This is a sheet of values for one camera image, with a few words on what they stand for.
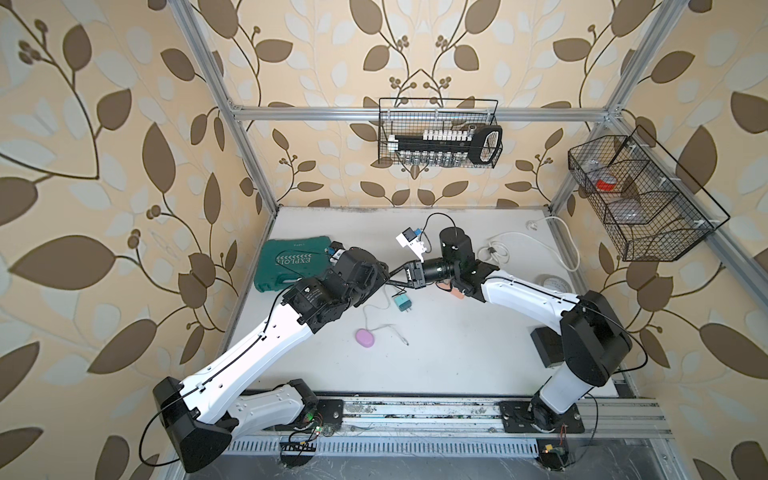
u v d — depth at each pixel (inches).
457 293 26.2
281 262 39.0
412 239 27.8
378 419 29.6
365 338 34.1
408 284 27.8
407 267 27.7
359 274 20.7
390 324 36.0
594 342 17.7
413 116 35.9
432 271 27.3
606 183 31.7
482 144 33.1
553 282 38.0
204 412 15.0
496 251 41.7
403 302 36.8
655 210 28.4
